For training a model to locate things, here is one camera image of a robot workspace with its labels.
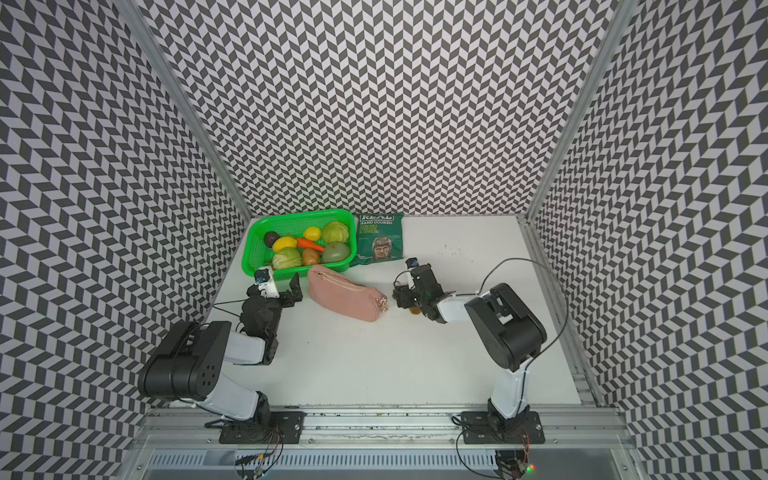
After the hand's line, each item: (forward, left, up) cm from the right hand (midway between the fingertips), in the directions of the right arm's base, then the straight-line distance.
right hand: (403, 293), depth 98 cm
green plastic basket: (+12, +51, +7) cm, 53 cm away
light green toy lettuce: (+9, +39, +9) cm, 41 cm away
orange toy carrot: (+21, +35, +1) cm, 41 cm away
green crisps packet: (+22, +9, +3) cm, 24 cm away
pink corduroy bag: (-5, +21, +9) cm, 23 cm away
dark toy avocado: (+20, +48, +6) cm, 52 cm away
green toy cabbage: (+20, +24, +8) cm, 33 cm away
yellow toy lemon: (+23, +34, +5) cm, 41 cm away
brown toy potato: (+12, +32, +6) cm, 34 cm away
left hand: (+1, +38, +10) cm, 39 cm away
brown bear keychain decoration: (-8, -3, +3) cm, 9 cm away
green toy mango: (+12, +23, +8) cm, 27 cm away
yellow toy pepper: (+17, +42, +7) cm, 46 cm away
